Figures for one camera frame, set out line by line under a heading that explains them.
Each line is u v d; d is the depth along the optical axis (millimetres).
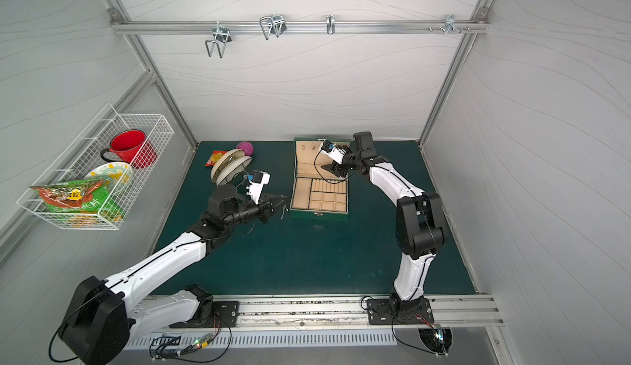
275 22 761
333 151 779
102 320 392
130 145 665
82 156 641
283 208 765
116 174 674
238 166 904
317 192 977
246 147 1111
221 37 785
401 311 654
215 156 1143
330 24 786
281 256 884
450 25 764
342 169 822
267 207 665
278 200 745
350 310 757
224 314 733
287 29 783
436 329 717
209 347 689
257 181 675
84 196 547
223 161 903
